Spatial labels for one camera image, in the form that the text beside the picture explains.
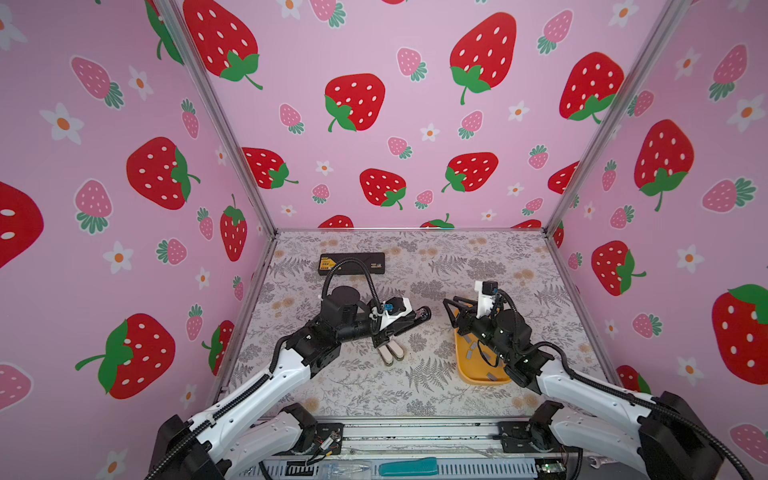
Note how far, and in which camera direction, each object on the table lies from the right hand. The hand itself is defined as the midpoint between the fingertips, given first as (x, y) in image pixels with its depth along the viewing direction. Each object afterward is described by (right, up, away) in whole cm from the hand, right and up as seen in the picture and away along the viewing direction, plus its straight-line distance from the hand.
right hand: (448, 300), depth 78 cm
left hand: (-11, -2, -7) cm, 13 cm away
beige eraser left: (-17, -17, +8) cm, 25 cm away
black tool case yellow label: (-22, +9, +30) cm, 38 cm away
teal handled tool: (-8, -39, -8) cm, 40 cm away
